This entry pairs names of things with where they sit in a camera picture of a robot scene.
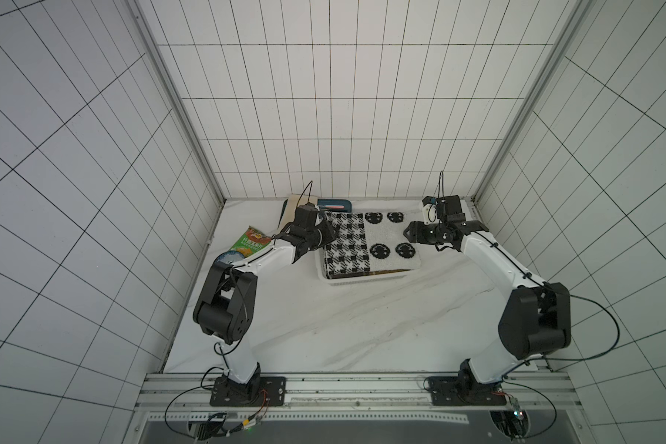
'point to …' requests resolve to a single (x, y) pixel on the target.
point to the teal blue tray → (327, 202)
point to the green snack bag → (252, 242)
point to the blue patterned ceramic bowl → (228, 256)
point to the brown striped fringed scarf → (373, 273)
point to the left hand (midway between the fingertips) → (334, 235)
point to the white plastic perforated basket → (374, 278)
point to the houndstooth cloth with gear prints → (371, 241)
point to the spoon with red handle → (331, 206)
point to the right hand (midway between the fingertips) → (401, 230)
